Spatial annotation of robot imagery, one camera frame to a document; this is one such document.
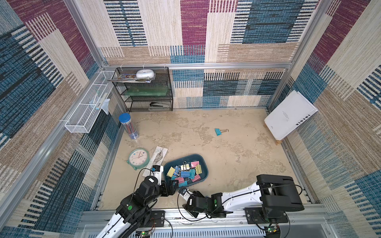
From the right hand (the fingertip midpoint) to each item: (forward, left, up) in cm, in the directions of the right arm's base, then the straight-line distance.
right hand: (187, 203), depth 79 cm
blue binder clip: (+17, +6, +4) cm, 18 cm away
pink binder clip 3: (+11, +4, +4) cm, 12 cm away
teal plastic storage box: (+17, 0, +3) cm, 17 cm away
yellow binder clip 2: (+19, +2, +4) cm, 19 cm away
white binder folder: (+43, -61, +22) cm, 78 cm away
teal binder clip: (+14, -2, +5) cm, 15 cm away
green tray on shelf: (+57, +26, +29) cm, 70 cm away
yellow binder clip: (+16, -6, +6) cm, 18 cm away
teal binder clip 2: (+9, +1, +3) cm, 10 cm away
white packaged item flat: (+25, +20, +2) cm, 32 cm away
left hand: (+9, +7, +9) cm, 14 cm away
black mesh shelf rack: (+70, +37, +7) cm, 80 cm away
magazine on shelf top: (+62, +33, +36) cm, 79 cm away
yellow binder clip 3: (+15, +10, +5) cm, 19 cm away
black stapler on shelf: (+63, +23, +14) cm, 68 cm away
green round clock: (+24, +30, +5) cm, 39 cm away
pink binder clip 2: (+12, -5, +3) cm, 14 cm away
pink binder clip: (+21, -3, +3) cm, 21 cm away
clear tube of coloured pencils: (+43, +38, +20) cm, 60 cm away
